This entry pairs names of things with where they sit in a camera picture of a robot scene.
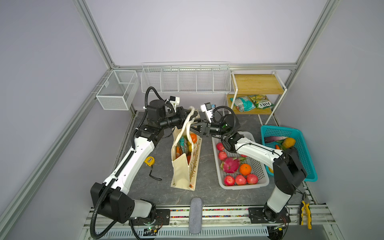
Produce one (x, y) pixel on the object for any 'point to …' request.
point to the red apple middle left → (222, 155)
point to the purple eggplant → (273, 138)
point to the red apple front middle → (240, 179)
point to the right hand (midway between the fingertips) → (186, 128)
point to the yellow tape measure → (150, 160)
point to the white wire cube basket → (118, 90)
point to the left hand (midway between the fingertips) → (198, 115)
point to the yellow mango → (288, 143)
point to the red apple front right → (252, 179)
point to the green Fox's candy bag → (261, 101)
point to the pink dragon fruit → (231, 165)
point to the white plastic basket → (236, 171)
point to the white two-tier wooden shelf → (270, 84)
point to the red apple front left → (229, 180)
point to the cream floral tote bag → (185, 157)
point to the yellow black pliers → (305, 202)
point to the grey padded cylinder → (195, 215)
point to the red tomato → (188, 159)
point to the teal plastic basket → (266, 131)
